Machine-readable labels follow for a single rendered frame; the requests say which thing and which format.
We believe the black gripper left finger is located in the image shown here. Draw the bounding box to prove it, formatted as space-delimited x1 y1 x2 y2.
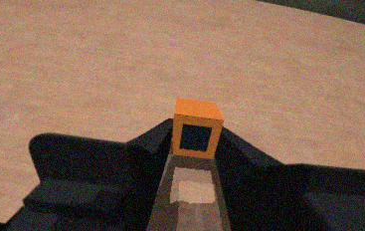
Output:
29 118 174 231

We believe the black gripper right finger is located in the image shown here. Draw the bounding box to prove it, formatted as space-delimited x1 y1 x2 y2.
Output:
215 126 365 231

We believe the orange block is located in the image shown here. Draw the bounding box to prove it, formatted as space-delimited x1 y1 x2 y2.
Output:
169 98 224 159

